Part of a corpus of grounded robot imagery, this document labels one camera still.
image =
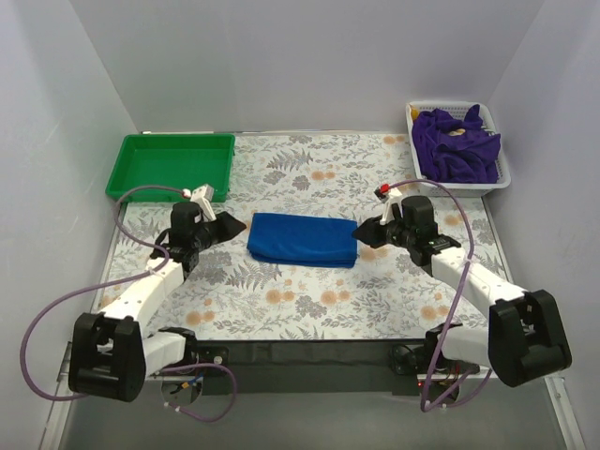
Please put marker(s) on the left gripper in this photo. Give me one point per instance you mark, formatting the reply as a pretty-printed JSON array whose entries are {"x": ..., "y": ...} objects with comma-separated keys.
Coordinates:
[{"x": 216, "y": 231}]

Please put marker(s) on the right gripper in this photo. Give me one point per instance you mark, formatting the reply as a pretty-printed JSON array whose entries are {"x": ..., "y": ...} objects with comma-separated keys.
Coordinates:
[{"x": 384, "y": 232}]

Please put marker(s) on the aluminium rail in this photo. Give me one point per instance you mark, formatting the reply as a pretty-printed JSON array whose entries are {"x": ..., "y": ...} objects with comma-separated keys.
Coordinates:
[{"x": 107, "y": 367}]

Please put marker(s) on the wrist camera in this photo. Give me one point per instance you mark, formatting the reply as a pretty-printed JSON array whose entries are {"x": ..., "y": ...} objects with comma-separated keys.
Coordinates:
[
  {"x": 202, "y": 196},
  {"x": 391, "y": 199}
]

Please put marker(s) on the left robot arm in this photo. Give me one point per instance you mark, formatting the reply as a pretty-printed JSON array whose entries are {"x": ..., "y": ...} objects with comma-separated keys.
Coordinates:
[{"x": 125, "y": 320}]

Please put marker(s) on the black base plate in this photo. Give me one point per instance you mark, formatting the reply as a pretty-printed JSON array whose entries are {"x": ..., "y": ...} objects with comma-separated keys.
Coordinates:
[{"x": 321, "y": 366}]

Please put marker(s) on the green plastic tray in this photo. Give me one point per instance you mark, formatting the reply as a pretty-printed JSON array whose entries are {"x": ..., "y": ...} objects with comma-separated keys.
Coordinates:
[{"x": 175, "y": 161}]

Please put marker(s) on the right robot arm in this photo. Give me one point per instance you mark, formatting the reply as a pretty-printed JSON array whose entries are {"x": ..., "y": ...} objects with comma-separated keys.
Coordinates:
[{"x": 524, "y": 338}]

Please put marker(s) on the purple towel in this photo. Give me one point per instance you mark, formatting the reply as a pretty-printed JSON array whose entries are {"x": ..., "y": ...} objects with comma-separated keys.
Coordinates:
[{"x": 450, "y": 150}]

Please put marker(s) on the white plastic laundry basket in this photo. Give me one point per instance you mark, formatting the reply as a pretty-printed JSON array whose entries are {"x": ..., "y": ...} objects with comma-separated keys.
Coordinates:
[{"x": 458, "y": 110}]

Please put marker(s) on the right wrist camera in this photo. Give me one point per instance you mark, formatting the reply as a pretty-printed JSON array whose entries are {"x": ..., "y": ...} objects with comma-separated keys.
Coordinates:
[{"x": 391, "y": 199}]

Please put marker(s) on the blue towel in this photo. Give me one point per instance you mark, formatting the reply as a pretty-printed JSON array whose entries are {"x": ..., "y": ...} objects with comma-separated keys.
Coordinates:
[{"x": 301, "y": 240}]

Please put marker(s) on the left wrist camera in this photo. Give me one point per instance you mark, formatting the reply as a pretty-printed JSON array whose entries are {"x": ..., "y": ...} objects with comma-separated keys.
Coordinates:
[{"x": 202, "y": 196}]

